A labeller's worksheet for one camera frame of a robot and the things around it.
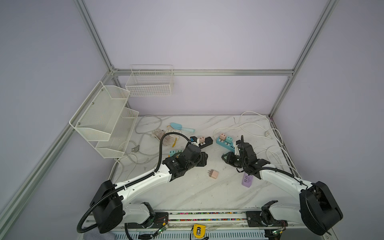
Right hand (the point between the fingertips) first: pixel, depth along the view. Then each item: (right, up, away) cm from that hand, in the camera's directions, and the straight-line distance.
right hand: (222, 156), depth 86 cm
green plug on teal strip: (+7, +9, +12) cm, 17 cm away
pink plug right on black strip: (-11, +9, +13) cm, 19 cm away
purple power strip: (+14, -13, -2) cm, 19 cm away
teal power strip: (+4, +6, +15) cm, 17 cm away
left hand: (-11, +1, -8) cm, 13 cm away
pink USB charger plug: (-5, -11, +2) cm, 12 cm away
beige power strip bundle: (-34, +9, +19) cm, 40 cm away
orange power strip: (-25, +7, -25) cm, 36 cm away
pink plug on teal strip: (+3, +11, +14) cm, 18 cm away
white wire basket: (-47, +48, +10) cm, 68 cm away
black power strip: (-7, +8, +16) cm, 19 cm away
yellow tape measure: (-14, -32, -16) cm, 38 cm away
